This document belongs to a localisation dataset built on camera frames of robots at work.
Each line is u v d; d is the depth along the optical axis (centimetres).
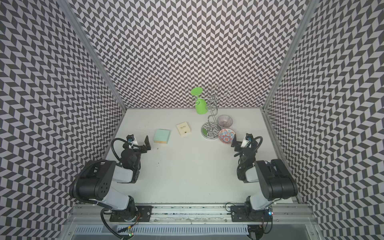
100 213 65
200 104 96
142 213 72
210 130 104
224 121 108
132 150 72
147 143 84
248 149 77
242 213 74
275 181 45
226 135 102
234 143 83
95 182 45
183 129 103
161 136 99
